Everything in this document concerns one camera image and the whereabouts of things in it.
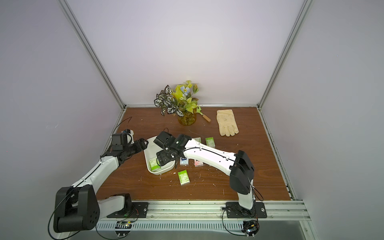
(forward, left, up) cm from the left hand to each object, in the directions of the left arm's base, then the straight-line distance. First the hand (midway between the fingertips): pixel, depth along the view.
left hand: (144, 142), depth 88 cm
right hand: (-11, -16, +7) cm, 20 cm away
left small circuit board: (-41, +4, -13) cm, 44 cm away
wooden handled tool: (+35, -32, -8) cm, 49 cm away
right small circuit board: (-40, -58, -11) cm, 71 cm away
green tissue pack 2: (-12, -6, -6) cm, 15 cm away
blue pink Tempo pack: (-9, -24, -7) cm, 27 cm away
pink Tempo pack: (-18, -33, +11) cm, 39 cm away
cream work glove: (+24, -54, -9) cm, 60 cm away
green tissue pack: (-18, -25, -7) cm, 31 cm away
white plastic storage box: (-2, -2, -9) cm, 9 cm away
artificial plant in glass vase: (+23, -22, +12) cm, 34 cm away
